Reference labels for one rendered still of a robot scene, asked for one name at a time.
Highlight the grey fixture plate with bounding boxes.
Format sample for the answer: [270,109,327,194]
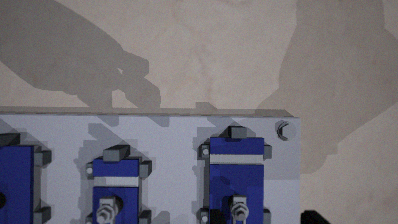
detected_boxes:
[0,113,301,224]

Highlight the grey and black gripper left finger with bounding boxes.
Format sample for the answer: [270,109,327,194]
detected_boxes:
[210,209,226,224]

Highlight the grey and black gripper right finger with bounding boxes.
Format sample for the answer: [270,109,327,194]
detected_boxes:
[300,210,331,224]

